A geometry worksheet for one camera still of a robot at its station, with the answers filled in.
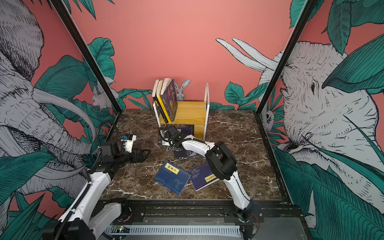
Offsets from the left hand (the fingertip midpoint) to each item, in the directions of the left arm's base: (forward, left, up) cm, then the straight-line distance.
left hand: (143, 147), depth 81 cm
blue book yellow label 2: (-12, -33, -15) cm, 38 cm away
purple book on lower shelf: (+19, -24, -9) cm, 32 cm away
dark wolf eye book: (+4, -21, -15) cm, 27 cm away
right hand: (+13, -16, -8) cm, 22 cm away
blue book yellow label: (-12, -15, -15) cm, 24 cm away
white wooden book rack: (+23, -30, +3) cm, 38 cm away
